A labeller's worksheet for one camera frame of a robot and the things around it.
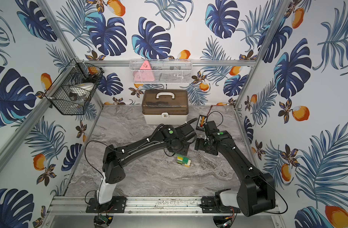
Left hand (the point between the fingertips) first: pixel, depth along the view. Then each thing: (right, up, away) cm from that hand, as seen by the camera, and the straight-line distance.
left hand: (184, 148), depth 77 cm
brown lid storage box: (-12, +25, +18) cm, 33 cm away
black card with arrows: (+16, +16, +33) cm, 40 cm away
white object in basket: (-57, +33, +2) cm, 66 cm away
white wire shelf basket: (-14, +48, +17) cm, 53 cm away
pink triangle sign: (-24, +45, +12) cm, 52 cm away
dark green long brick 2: (+1, -8, +8) cm, 12 cm away
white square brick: (+3, -11, +8) cm, 14 cm away
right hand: (+11, -1, +6) cm, 13 cm away
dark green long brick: (-2, -6, +6) cm, 9 cm away
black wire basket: (-67, +27, +1) cm, 72 cm away
